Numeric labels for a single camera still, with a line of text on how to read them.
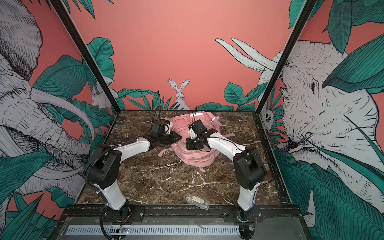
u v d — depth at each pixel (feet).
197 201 2.55
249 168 1.57
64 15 2.35
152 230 2.30
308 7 2.27
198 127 2.38
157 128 2.45
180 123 3.56
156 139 2.40
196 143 2.50
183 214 2.50
